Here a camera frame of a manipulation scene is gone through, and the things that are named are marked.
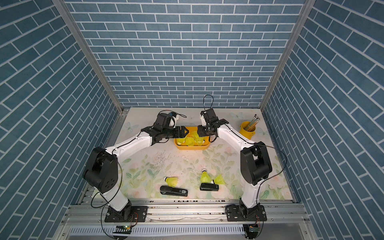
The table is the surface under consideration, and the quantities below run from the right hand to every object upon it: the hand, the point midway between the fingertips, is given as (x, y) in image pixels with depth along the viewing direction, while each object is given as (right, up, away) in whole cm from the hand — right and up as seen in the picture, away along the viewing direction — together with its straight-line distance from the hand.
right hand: (201, 131), depth 93 cm
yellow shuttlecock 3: (-1, -6, +3) cm, 7 cm away
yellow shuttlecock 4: (-17, -27, -10) cm, 34 cm away
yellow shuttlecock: (-14, -6, +3) cm, 15 cm away
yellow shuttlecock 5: (+9, -26, -12) cm, 30 cm away
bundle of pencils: (+34, +6, +1) cm, 34 cm away
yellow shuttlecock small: (-4, -3, +4) cm, 6 cm away
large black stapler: (-17, -30, -16) cm, 38 cm away
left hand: (-8, 0, -4) cm, 10 cm away
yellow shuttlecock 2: (-7, -6, +4) cm, 10 cm away
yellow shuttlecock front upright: (+2, -26, -7) cm, 27 cm away
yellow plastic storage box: (+2, -10, +3) cm, 10 cm away
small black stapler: (+4, -31, -9) cm, 33 cm away
